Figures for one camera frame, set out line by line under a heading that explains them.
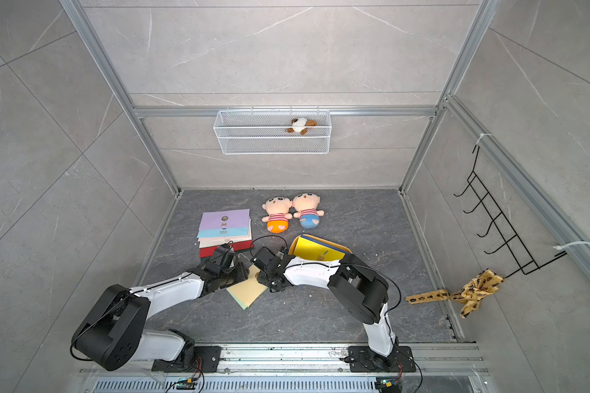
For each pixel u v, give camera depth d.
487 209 0.71
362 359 0.73
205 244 1.00
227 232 1.04
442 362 0.75
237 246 1.01
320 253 0.93
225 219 1.08
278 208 1.04
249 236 1.02
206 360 0.73
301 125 0.87
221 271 0.71
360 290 0.49
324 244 0.93
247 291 0.88
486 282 0.66
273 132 1.01
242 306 0.84
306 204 1.06
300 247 0.95
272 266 0.70
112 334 0.43
